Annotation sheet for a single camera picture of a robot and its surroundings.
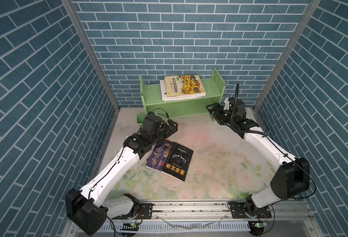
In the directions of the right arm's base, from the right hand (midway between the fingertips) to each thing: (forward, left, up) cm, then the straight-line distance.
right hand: (210, 109), depth 81 cm
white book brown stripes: (+6, +26, +2) cm, 27 cm away
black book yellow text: (-20, +17, -26) cm, 37 cm away
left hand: (-14, +17, -1) cm, 22 cm away
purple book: (-17, +29, -25) cm, 42 cm away
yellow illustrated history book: (+17, +16, +3) cm, 24 cm away
